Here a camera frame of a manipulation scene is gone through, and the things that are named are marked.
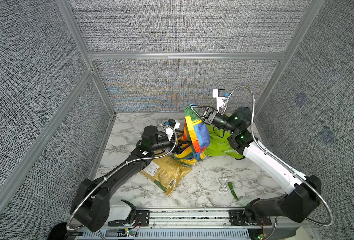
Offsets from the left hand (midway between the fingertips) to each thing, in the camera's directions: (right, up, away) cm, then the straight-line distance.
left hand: (186, 136), depth 72 cm
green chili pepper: (+26, -29, +11) cm, 41 cm away
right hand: (+1, +12, -12) cm, 17 cm away
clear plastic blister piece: (+22, -28, +12) cm, 38 cm away
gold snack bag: (-10, -20, +9) cm, 24 cm away
